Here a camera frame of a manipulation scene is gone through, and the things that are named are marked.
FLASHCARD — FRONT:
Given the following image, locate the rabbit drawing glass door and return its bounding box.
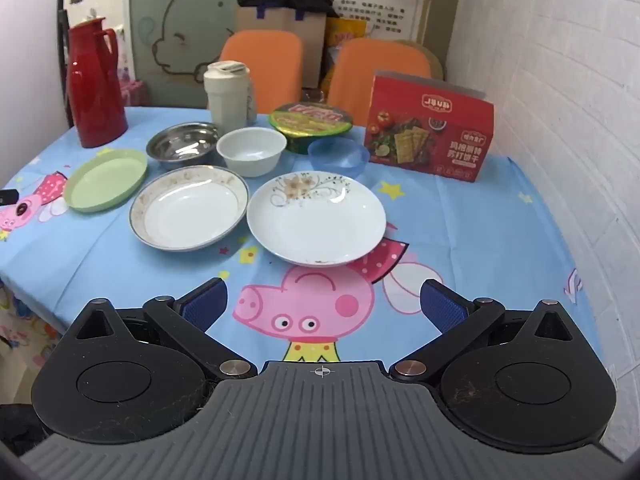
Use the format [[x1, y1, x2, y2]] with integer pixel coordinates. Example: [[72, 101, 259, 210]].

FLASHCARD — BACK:
[[127, 0, 240, 109]]

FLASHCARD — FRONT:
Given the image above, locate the brown paper bag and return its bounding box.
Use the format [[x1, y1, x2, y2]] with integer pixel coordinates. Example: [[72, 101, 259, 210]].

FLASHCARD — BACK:
[[235, 5, 328, 91]]

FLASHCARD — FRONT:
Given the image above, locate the white tumbler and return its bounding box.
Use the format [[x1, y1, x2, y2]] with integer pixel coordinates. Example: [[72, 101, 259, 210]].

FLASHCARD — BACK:
[[203, 60, 258, 133]]

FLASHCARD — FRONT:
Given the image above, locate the green instant noodle bowl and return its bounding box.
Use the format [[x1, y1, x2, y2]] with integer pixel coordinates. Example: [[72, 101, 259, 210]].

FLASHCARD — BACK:
[[268, 102, 354, 155]]

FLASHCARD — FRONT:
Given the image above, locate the calligraphy wall poster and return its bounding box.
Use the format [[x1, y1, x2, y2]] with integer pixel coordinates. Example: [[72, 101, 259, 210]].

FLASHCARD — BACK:
[[237, 0, 433, 43]]

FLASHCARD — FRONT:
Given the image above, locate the blue cartoon tablecloth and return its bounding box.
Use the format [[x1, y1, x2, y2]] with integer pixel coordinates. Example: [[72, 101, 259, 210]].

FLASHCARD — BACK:
[[0, 105, 617, 396]]

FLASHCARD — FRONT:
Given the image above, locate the blue plastic bowl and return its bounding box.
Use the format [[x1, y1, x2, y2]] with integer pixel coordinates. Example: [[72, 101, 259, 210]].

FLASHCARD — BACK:
[[307, 137, 371, 177]]

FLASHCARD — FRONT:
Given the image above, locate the white gold-rimmed plate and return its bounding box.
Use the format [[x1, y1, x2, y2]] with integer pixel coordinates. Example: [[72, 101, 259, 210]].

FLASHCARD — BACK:
[[129, 165, 250, 251]]

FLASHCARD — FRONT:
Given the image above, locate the pink package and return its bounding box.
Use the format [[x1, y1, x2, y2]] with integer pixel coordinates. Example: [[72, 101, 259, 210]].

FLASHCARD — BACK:
[[116, 80, 149, 107]]

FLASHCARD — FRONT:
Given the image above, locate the yellow snack bag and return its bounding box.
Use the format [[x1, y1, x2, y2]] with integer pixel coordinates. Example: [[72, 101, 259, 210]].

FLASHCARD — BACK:
[[320, 16, 372, 93]]

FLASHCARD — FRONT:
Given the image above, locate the white ceramic bowl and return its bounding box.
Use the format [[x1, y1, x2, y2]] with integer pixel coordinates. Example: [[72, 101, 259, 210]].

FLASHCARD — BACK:
[[216, 127, 288, 178]]

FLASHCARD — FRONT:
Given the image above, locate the red thermos jug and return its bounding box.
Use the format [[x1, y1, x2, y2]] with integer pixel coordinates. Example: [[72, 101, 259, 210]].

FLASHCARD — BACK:
[[66, 16, 129, 149]]

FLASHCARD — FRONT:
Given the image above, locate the green plastic plate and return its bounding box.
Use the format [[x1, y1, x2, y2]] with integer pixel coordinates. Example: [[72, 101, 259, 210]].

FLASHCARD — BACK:
[[64, 149, 149, 214]]

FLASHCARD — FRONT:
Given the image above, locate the white floral plate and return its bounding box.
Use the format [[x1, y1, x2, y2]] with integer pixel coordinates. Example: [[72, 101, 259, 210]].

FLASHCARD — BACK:
[[246, 171, 387, 268]]

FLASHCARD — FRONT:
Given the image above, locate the red cracker box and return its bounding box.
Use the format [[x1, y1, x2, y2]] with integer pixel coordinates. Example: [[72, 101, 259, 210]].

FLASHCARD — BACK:
[[363, 70, 496, 183]]

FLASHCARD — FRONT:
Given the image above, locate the orange chair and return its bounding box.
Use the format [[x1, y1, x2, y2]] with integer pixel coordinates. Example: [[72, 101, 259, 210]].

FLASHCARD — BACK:
[[327, 37, 433, 128], [219, 30, 304, 116]]

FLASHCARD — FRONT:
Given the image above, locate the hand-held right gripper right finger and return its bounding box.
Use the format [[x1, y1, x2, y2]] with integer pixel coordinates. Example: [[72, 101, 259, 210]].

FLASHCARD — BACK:
[[390, 277, 584, 384]]

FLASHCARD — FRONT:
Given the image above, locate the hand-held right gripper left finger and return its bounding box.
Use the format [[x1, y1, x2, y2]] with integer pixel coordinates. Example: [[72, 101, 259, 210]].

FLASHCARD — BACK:
[[65, 277, 259, 381]]

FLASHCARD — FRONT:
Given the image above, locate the stainless steel bowl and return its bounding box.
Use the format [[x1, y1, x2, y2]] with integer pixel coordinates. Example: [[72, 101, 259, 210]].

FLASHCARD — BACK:
[[146, 121, 221, 171]]

